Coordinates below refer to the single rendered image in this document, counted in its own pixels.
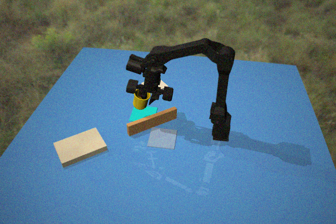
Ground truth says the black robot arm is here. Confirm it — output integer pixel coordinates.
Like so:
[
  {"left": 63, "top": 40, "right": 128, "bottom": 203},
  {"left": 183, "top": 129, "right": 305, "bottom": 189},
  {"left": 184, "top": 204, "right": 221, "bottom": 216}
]
[{"left": 125, "top": 38, "right": 235, "bottom": 142}]

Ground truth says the brown wooden plank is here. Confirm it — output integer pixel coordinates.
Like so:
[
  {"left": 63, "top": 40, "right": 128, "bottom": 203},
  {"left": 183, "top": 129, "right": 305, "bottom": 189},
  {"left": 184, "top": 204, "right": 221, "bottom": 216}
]
[{"left": 127, "top": 106, "right": 177, "bottom": 136}]

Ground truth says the yellow cup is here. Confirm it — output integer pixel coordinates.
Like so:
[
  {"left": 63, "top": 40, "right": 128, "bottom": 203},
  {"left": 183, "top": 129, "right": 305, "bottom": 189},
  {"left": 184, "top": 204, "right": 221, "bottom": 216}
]
[{"left": 133, "top": 89, "right": 151, "bottom": 110}]

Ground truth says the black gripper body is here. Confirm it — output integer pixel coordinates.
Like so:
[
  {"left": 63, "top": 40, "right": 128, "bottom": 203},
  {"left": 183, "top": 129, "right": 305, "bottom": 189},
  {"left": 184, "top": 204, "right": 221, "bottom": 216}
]
[{"left": 126, "top": 77, "right": 174, "bottom": 101}]

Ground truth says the beige flat rectangular block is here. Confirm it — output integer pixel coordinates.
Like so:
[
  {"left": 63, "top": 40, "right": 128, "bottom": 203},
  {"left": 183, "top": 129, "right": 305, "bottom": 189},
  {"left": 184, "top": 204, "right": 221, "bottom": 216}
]
[{"left": 54, "top": 128, "right": 107, "bottom": 168}]

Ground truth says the cream flat square tile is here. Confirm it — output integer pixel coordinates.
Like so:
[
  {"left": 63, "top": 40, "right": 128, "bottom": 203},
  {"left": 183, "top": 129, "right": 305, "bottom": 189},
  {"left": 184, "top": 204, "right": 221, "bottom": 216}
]
[{"left": 158, "top": 80, "right": 169, "bottom": 90}]

